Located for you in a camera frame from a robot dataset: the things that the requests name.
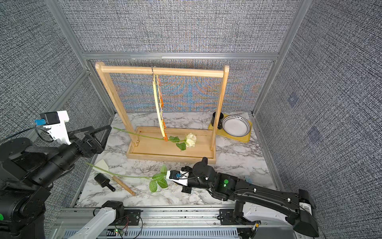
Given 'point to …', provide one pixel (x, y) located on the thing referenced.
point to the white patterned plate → (236, 125)
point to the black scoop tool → (104, 181)
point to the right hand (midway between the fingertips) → (170, 173)
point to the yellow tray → (210, 127)
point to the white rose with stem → (190, 141)
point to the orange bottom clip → (165, 138)
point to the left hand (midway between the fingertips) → (104, 125)
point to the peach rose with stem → (159, 178)
